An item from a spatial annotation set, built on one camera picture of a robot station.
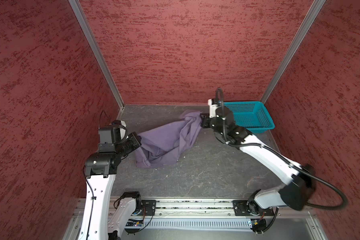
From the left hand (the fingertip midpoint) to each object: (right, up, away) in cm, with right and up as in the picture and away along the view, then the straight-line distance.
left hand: (141, 141), depth 68 cm
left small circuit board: (-6, -41, +5) cm, 42 cm away
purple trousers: (+8, -4, +10) cm, 14 cm away
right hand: (+27, +11, +9) cm, 30 cm away
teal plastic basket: (+73, +13, +46) cm, 87 cm away
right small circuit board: (+56, -42, +3) cm, 70 cm away
